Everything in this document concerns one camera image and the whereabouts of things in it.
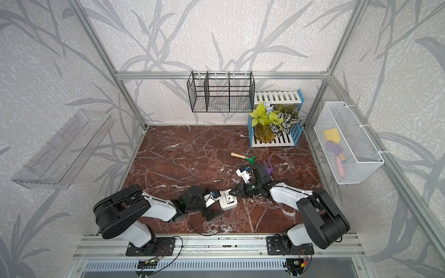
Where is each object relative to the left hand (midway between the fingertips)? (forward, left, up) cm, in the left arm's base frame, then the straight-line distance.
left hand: (220, 203), depth 86 cm
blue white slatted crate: (+41, -44, +2) cm, 60 cm away
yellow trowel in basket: (+28, -57, +22) cm, 67 cm away
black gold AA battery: (+12, +2, 0) cm, 12 cm away
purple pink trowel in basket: (+19, -55, +22) cm, 62 cm away
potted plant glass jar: (+35, -26, +23) cm, 49 cm away
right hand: (+3, -5, +7) cm, 9 cm away
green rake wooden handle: (+26, -18, 0) cm, 32 cm away
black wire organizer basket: (+60, -2, +25) cm, 64 cm away
